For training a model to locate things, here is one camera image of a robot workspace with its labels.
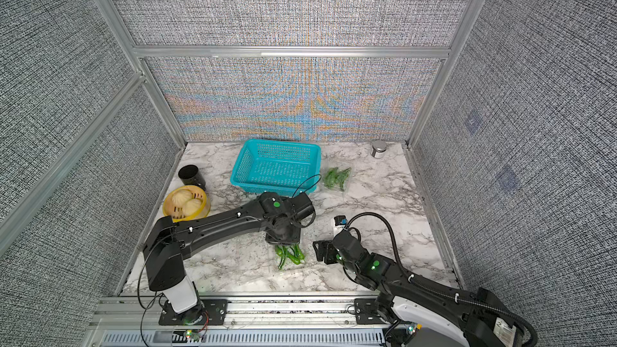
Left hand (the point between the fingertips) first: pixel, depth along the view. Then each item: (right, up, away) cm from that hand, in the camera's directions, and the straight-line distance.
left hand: (297, 241), depth 77 cm
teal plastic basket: (-11, +24, +33) cm, 42 cm away
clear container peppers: (+19, +24, +33) cm, 45 cm away
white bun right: (-40, +9, +13) cm, 43 cm away
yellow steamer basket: (-47, +6, +15) cm, 50 cm away
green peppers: (-2, -6, +8) cm, 11 cm away
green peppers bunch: (+15, +19, +25) cm, 35 cm away
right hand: (+8, 0, +4) cm, 9 cm away
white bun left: (-45, +12, +16) cm, 50 cm away
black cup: (-44, +21, +20) cm, 53 cm away
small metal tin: (+36, +32, +33) cm, 58 cm away
